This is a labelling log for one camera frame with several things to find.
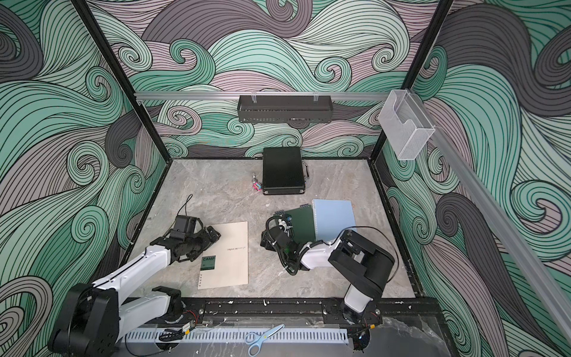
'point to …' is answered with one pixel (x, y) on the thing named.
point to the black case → (282, 171)
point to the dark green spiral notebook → (302, 223)
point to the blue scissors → (255, 340)
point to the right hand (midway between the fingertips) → (265, 238)
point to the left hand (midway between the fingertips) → (214, 239)
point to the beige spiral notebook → (225, 262)
